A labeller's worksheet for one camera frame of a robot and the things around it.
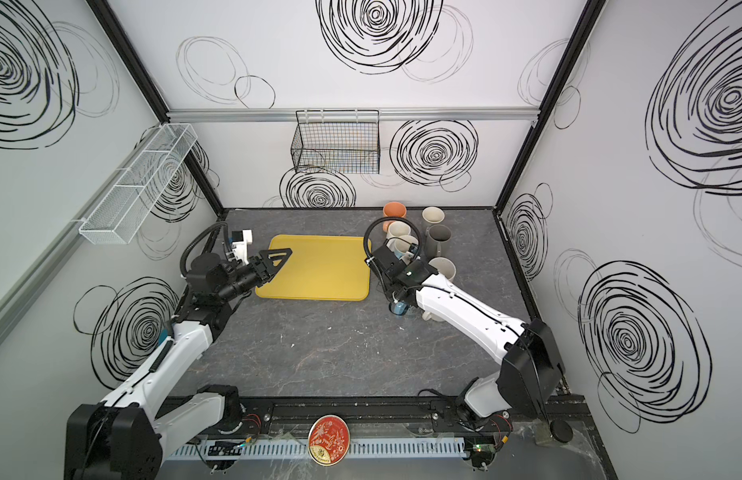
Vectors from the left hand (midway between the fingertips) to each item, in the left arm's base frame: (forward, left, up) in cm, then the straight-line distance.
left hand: (290, 256), depth 74 cm
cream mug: (-4, -38, -23) cm, 45 cm away
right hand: (-1, -25, -11) cm, 27 cm away
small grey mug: (+31, -41, -17) cm, 54 cm away
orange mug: (+36, -27, -19) cm, 49 cm away
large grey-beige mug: (+21, -41, -16) cm, 49 cm away
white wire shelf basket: (+5, +42, +8) cm, 43 cm away
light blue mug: (-6, -27, +10) cm, 29 cm away
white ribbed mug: (+27, -29, -19) cm, 44 cm away
